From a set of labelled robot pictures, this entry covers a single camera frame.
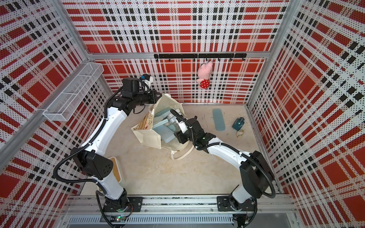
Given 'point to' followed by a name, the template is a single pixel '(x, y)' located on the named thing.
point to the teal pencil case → (218, 119)
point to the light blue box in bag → (166, 132)
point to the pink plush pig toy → (204, 72)
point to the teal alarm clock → (238, 123)
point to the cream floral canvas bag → (144, 129)
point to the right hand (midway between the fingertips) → (180, 131)
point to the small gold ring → (240, 133)
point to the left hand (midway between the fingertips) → (163, 94)
